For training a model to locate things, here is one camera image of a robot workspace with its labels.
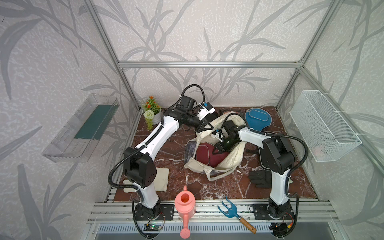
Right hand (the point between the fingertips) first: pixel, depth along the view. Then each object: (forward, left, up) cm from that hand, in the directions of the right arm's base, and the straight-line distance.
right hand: (215, 151), depth 93 cm
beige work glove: (-18, +31, -3) cm, 36 cm away
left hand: (+2, +3, +23) cm, 23 cm away
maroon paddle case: (-4, +7, +3) cm, 9 cm away
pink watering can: (-31, +16, +9) cm, 36 cm away
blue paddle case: (+25, -33, +1) cm, 41 cm away
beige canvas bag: (+5, -5, +14) cm, 16 cm away
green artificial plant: (+27, +43, +12) cm, 52 cm away
